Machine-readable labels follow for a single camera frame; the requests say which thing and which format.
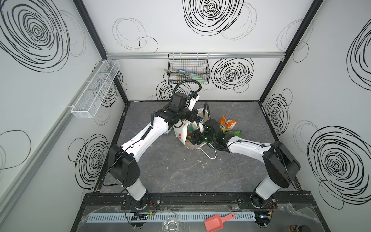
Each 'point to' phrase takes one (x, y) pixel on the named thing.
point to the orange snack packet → (226, 124)
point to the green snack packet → (237, 133)
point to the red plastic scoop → (216, 223)
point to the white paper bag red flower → (183, 132)
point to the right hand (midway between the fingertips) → (188, 135)
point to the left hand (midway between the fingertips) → (197, 111)
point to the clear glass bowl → (170, 224)
